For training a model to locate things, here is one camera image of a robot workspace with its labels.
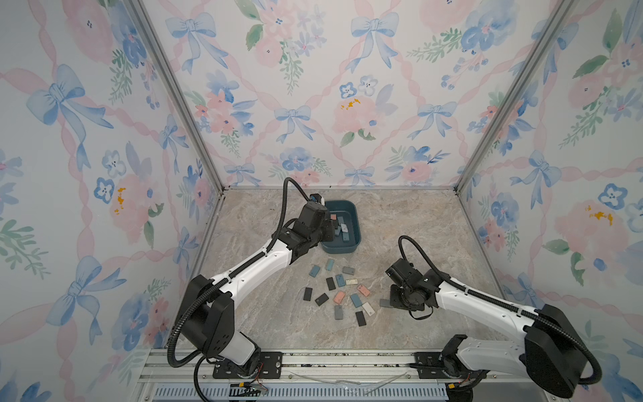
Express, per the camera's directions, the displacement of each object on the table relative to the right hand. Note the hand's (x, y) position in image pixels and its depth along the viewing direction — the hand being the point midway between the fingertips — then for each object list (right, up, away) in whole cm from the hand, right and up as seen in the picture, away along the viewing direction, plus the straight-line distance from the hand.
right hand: (396, 300), depth 84 cm
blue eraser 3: (-19, +22, +20) cm, 36 cm away
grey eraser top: (-15, +8, +10) cm, 20 cm away
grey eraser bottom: (-19, -4, +1) cm, 20 cm away
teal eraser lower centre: (-13, -1, +4) cm, 14 cm away
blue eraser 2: (-18, +27, +23) cm, 39 cm away
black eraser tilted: (-25, 0, +3) cm, 25 cm away
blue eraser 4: (-28, +8, +9) cm, 30 cm away
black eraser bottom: (-12, -6, 0) cm, 14 cm away
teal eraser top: (-22, +10, +11) cm, 26 cm away
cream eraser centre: (-14, +5, +6) cm, 16 cm away
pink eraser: (-20, +28, +25) cm, 43 cm away
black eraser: (-22, +4, +6) cm, 23 cm away
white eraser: (-16, +23, +19) cm, 34 cm away
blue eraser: (-15, +20, +19) cm, 32 cm away
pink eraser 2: (-19, 0, +3) cm, 19 cm away
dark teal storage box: (-14, +31, +23) cm, 41 cm away
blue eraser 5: (-19, +5, +7) cm, 20 cm away
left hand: (-21, +26, 0) cm, 33 cm away
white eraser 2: (-9, -3, 0) cm, 10 cm away
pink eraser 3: (-10, +2, +6) cm, 12 cm away
